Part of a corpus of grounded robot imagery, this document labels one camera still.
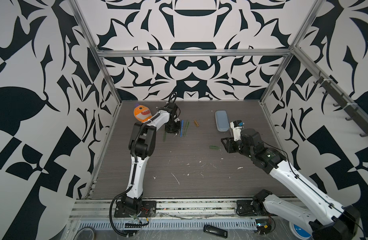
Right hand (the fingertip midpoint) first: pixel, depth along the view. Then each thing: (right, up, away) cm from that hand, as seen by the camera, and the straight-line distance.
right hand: (224, 138), depth 76 cm
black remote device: (-8, -39, -10) cm, 41 cm away
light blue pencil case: (+6, +8, +30) cm, 32 cm away
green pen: (-18, +3, +29) cm, 34 cm away
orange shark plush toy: (-48, +13, +26) cm, 56 cm away
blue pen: (-22, +4, +23) cm, 32 cm away
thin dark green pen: (-33, -1, +24) cm, 41 cm away
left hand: (-24, +3, +26) cm, 35 cm away
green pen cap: (-1, -8, +20) cm, 22 cm away
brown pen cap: (-12, +6, +31) cm, 34 cm away
